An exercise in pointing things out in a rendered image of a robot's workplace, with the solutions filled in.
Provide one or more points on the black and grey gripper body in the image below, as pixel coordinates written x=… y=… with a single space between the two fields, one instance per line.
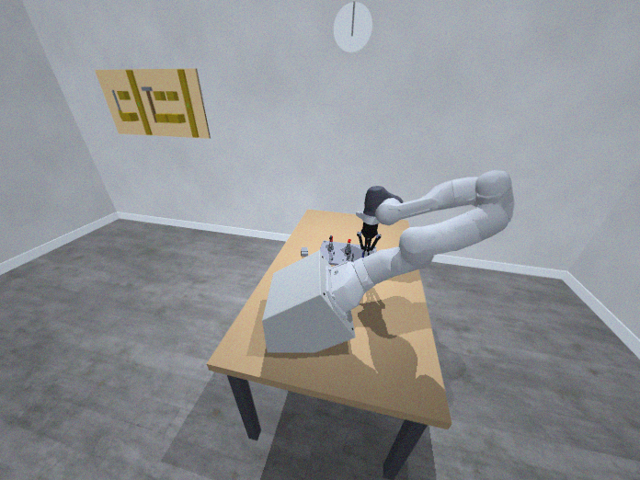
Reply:
x=369 y=229

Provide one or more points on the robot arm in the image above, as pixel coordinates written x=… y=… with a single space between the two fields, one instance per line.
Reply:
x=491 y=193

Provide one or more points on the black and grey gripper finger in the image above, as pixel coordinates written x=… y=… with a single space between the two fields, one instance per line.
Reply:
x=361 y=244
x=378 y=236

